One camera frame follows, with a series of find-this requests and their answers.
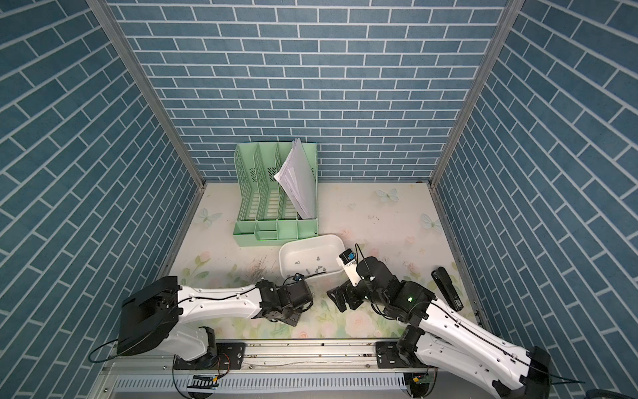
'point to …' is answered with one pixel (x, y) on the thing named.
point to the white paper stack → (297, 177)
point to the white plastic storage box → (315, 258)
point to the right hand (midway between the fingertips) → (341, 286)
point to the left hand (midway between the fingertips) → (300, 319)
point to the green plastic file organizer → (265, 214)
